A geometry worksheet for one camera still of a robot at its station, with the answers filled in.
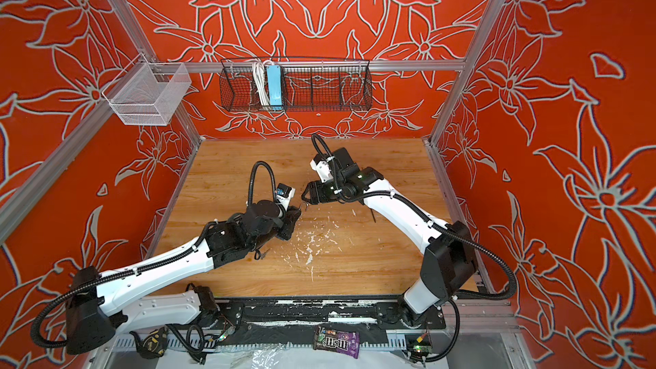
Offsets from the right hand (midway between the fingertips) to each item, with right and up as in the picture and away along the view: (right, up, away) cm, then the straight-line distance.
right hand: (304, 195), depth 77 cm
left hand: (-2, -4, -3) cm, 5 cm away
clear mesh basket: (-59, +36, +14) cm, 71 cm away
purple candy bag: (+12, -39, -10) cm, 42 cm away
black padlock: (0, -2, -4) cm, 5 cm away
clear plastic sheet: (-11, -42, -10) cm, 45 cm away
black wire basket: (+12, +41, +22) cm, 47 cm away
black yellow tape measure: (-40, -39, -10) cm, 57 cm away
